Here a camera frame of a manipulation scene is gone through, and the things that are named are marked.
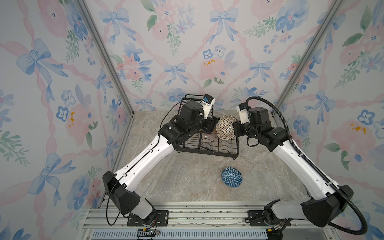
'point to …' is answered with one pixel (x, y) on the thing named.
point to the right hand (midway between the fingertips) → (233, 122)
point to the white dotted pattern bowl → (224, 129)
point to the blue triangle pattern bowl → (232, 177)
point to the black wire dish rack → (206, 142)
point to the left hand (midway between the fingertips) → (214, 113)
